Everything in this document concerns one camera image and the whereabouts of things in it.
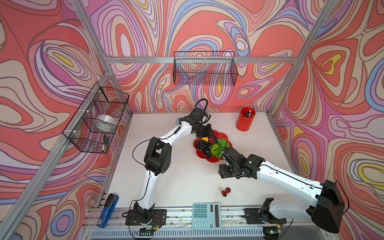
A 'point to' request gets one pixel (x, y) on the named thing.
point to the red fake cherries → (224, 192)
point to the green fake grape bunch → (223, 143)
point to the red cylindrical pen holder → (245, 119)
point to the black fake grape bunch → (204, 147)
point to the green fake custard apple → (215, 149)
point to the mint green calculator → (206, 216)
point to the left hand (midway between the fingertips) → (215, 132)
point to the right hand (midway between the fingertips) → (225, 175)
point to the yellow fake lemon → (205, 138)
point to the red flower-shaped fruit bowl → (216, 136)
